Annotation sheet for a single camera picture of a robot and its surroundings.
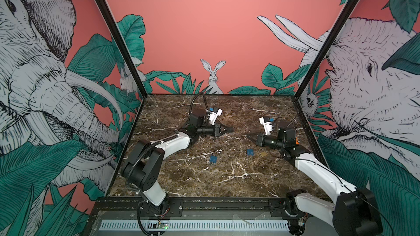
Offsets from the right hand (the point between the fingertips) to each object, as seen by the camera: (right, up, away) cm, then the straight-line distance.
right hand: (246, 135), depth 78 cm
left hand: (-8, +3, +2) cm, 8 cm away
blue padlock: (-16, -15, +11) cm, 25 cm away
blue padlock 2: (+5, -12, +14) cm, 18 cm away
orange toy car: (+33, -6, +16) cm, 37 cm away
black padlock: (-8, +3, +1) cm, 8 cm away
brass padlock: (+13, -13, +14) cm, 23 cm away
